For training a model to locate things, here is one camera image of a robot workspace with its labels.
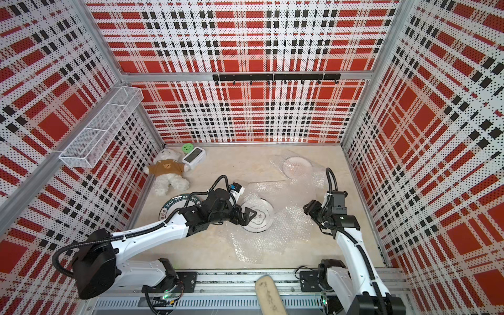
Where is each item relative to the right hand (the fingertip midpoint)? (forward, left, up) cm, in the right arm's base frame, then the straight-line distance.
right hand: (310, 210), depth 83 cm
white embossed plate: (0, +21, -8) cm, 22 cm away
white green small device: (+36, +60, -6) cm, 70 cm away
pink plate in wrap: (+29, +1, -9) cm, 30 cm away
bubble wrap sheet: (-6, +9, -1) cm, 11 cm away
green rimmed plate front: (+8, +62, -7) cm, 63 cm away
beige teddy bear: (+25, +70, -2) cm, 74 cm away
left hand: (-1, +26, +3) cm, 26 cm away
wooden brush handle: (-31, +18, -4) cm, 36 cm away
